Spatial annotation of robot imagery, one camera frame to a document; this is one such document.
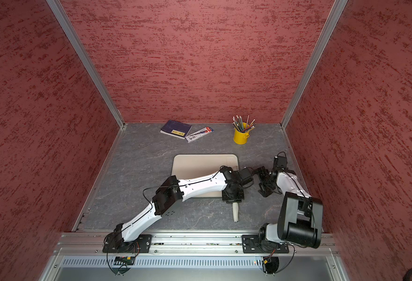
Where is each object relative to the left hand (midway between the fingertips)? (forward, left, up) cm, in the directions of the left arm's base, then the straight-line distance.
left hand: (237, 205), depth 84 cm
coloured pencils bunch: (+46, -4, +10) cm, 48 cm away
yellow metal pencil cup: (+40, -5, +4) cm, 41 cm away
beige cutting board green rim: (+23, +24, -3) cm, 33 cm away
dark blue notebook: (+52, +38, -1) cm, 64 cm away
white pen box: (+47, +21, 0) cm, 51 cm away
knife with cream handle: (-1, +1, 0) cm, 1 cm away
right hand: (+12, -9, +2) cm, 15 cm away
